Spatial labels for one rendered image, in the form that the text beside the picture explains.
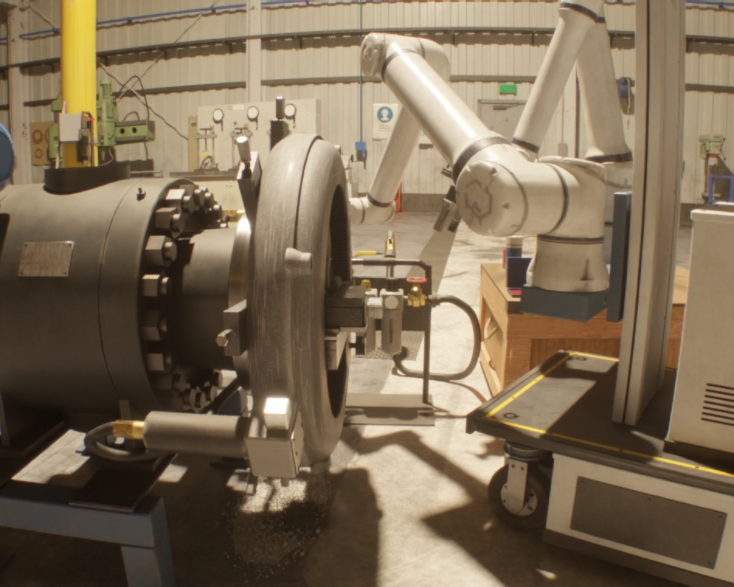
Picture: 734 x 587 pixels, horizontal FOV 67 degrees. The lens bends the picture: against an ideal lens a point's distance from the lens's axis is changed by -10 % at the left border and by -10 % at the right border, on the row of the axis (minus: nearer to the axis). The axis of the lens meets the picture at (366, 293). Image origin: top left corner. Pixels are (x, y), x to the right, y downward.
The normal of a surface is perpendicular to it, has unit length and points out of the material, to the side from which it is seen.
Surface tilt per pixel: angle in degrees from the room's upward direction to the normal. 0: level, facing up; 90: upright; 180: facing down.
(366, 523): 0
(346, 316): 92
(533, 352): 90
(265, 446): 112
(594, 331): 90
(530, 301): 90
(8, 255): 61
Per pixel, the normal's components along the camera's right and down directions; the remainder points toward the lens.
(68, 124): 0.57, 0.17
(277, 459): -0.06, 0.56
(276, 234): -0.04, -0.32
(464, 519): 0.00, -0.98
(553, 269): -0.56, -0.21
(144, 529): -0.07, 0.21
